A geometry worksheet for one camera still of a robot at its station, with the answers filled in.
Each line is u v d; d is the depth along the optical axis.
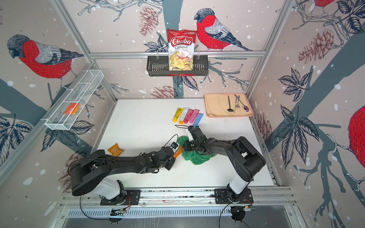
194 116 1.07
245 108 1.14
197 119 1.06
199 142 0.73
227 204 0.66
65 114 0.71
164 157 0.67
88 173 0.44
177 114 1.09
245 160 0.46
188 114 1.10
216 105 1.16
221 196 0.73
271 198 0.73
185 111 1.10
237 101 1.19
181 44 0.85
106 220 0.68
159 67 0.95
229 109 1.14
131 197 0.73
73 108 0.69
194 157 0.86
